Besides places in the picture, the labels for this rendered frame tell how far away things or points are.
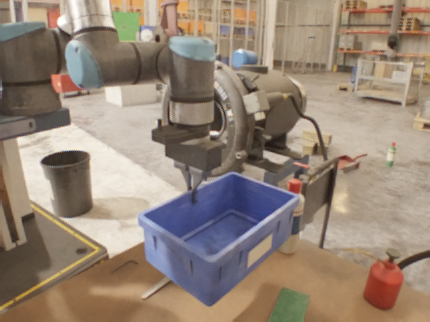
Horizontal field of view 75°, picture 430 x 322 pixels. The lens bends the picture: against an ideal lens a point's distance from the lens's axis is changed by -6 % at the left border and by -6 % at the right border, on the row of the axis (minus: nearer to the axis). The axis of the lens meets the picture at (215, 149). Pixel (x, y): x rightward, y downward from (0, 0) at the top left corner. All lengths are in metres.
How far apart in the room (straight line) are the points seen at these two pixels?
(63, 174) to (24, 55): 1.09
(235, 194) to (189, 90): 0.34
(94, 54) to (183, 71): 0.16
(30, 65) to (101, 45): 0.45
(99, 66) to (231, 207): 0.48
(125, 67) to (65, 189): 1.49
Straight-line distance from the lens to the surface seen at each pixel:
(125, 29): 9.17
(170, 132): 0.56
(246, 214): 0.79
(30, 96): 1.02
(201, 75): 0.57
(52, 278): 1.16
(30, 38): 1.02
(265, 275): 0.87
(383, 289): 0.83
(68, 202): 2.06
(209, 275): 0.51
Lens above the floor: 1.05
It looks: 19 degrees down
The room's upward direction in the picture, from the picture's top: 1 degrees clockwise
